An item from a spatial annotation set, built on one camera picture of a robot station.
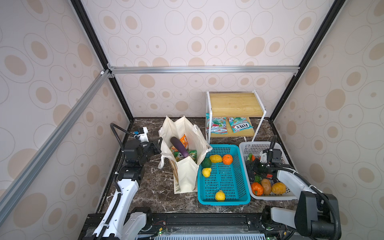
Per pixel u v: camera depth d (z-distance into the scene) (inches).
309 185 18.6
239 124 36.3
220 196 30.6
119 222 16.4
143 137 26.2
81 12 27.0
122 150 21.4
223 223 29.9
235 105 32.0
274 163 26.0
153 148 26.0
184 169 28.0
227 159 36.2
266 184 31.5
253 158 37.2
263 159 31.8
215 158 36.1
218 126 35.4
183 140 36.6
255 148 37.3
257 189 30.6
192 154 34.3
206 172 34.1
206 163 34.5
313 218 16.2
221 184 34.0
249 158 37.0
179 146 34.9
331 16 27.6
